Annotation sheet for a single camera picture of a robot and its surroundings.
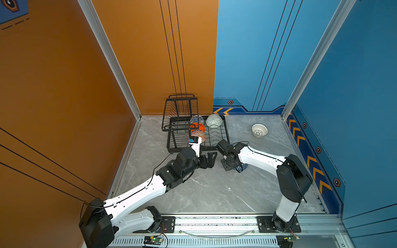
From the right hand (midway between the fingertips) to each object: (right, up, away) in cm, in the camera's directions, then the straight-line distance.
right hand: (228, 165), depth 90 cm
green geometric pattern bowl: (-7, +27, +22) cm, 36 cm away
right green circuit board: (+25, -29, -20) cm, 43 cm away
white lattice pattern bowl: (+25, +20, +19) cm, 37 cm away
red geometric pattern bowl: (-17, +18, +12) cm, 28 cm away
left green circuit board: (-38, -30, -19) cm, 52 cm away
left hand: (-11, +10, -15) cm, 21 cm away
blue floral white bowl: (-19, +29, +21) cm, 40 cm away
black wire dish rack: (-31, +27, +23) cm, 47 cm away
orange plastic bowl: (-18, +23, -8) cm, 30 cm away
